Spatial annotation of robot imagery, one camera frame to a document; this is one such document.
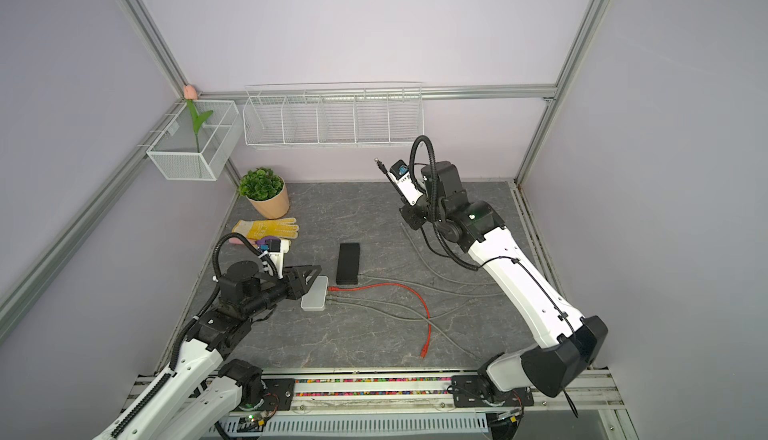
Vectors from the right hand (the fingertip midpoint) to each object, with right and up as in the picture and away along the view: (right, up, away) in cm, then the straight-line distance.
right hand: (407, 198), depth 72 cm
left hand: (-23, -19, +2) cm, 30 cm away
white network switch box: (-27, -29, +15) cm, 42 cm away
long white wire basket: (-24, +29, +26) cm, 45 cm away
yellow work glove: (-46, -9, +36) cm, 59 cm away
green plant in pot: (-48, +4, +29) cm, 56 cm away
